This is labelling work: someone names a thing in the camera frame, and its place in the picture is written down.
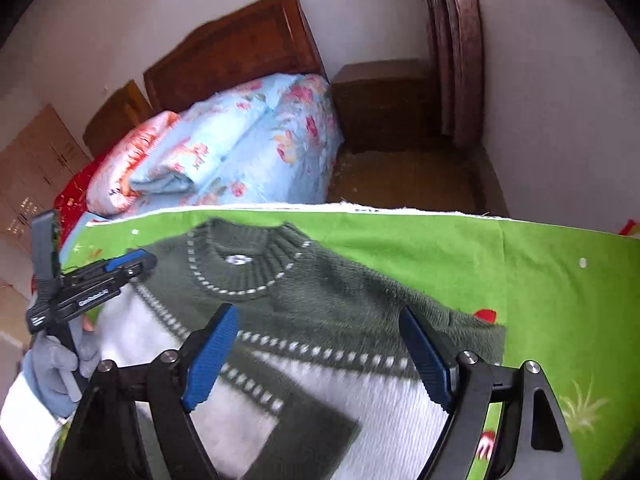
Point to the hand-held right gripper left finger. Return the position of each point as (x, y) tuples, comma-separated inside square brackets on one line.
[(212, 355)]

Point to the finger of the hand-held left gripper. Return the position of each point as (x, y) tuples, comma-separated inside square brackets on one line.
[(132, 275), (127, 260)]

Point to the pink floral quilt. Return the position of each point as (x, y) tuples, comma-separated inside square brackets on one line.
[(130, 160)]

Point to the light wooden wardrobe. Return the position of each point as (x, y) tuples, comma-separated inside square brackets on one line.
[(35, 170)]

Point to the blue floral quilt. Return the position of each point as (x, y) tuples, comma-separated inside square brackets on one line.
[(260, 150)]

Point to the green knit sweater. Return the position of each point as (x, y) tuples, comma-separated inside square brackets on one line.
[(320, 300)]

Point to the red patterned bed sheet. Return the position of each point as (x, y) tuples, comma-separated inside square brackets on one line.
[(75, 195)]

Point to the wooden nightstand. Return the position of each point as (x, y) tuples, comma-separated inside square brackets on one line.
[(385, 105)]

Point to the large carved wooden headboard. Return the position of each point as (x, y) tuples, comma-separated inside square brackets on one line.
[(235, 55)]

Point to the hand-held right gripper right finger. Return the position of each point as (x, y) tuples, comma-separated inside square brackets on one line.
[(425, 360)]

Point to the green cartoon printed bed sheet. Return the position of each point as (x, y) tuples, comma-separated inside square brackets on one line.
[(550, 285)]

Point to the floral patterned curtain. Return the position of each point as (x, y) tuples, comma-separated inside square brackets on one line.
[(457, 50)]

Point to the person's left hand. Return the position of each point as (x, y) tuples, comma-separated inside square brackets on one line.
[(50, 370)]

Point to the small wooden headboard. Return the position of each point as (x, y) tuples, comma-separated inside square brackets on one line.
[(115, 120)]

